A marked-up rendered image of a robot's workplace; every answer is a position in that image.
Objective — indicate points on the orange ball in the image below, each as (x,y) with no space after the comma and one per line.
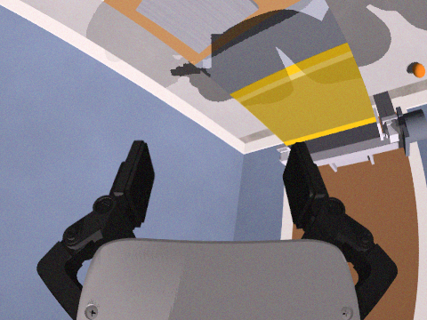
(418,70)

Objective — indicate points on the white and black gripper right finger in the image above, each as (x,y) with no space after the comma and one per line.
(323,218)

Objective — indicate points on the grey steel plate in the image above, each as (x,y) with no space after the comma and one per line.
(197,23)

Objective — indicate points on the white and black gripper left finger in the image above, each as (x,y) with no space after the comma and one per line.
(107,222)

